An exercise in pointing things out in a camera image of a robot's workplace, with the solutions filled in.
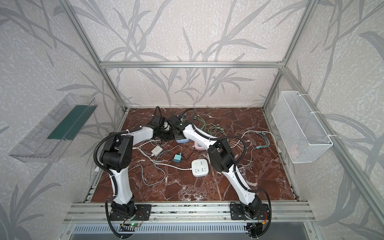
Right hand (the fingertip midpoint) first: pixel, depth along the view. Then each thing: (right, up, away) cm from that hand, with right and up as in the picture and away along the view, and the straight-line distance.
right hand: (181, 130), depth 98 cm
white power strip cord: (-12, -20, -7) cm, 25 cm away
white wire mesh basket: (+56, 0, -37) cm, 67 cm away
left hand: (-3, -1, +2) cm, 4 cm away
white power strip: (+12, -22, -11) cm, 27 cm away
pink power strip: (+11, -11, -2) cm, 16 cm away
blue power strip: (+1, -7, 0) cm, 7 cm away
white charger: (-15, -13, -4) cm, 20 cm away
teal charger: (-2, -17, -7) cm, 19 cm away
